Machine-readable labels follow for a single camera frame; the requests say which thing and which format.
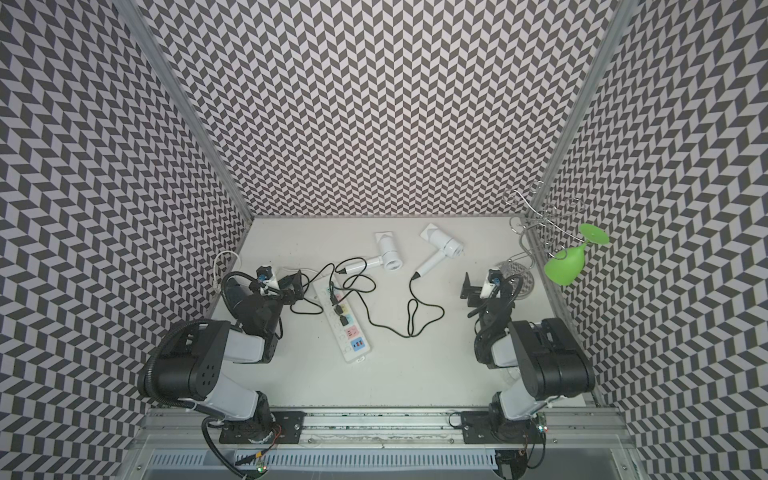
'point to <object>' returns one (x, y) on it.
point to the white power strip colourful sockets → (347, 331)
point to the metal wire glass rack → (541, 230)
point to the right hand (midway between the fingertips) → (482, 278)
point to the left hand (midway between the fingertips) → (285, 272)
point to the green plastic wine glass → (563, 269)
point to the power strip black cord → (332, 295)
